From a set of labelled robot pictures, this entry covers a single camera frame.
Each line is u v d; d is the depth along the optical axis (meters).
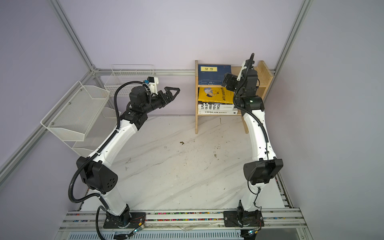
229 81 0.64
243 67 0.63
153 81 0.67
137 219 0.74
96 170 0.45
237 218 0.73
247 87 0.54
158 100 0.66
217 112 0.91
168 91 0.64
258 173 0.49
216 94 0.86
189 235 0.70
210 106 0.88
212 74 0.78
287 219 0.76
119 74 0.93
